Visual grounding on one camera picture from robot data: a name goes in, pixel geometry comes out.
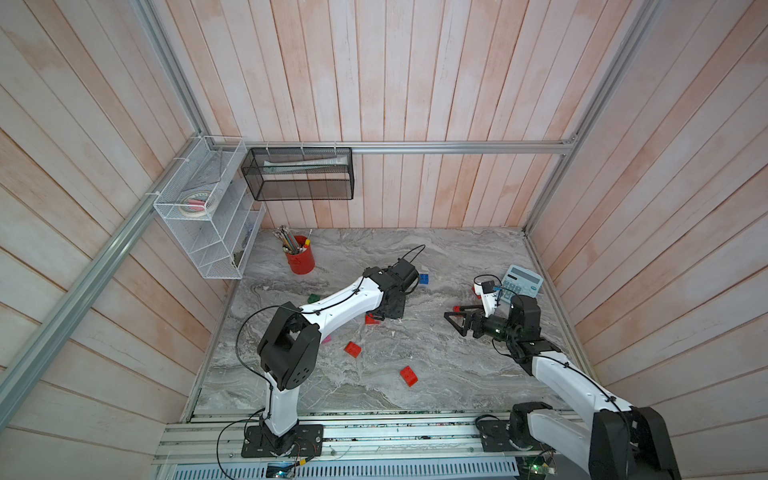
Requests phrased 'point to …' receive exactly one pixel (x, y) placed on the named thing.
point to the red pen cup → (304, 262)
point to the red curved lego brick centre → (353, 349)
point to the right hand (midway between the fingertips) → (454, 310)
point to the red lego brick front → (409, 376)
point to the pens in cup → (290, 244)
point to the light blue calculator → (520, 281)
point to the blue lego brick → (424, 278)
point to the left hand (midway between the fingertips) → (388, 314)
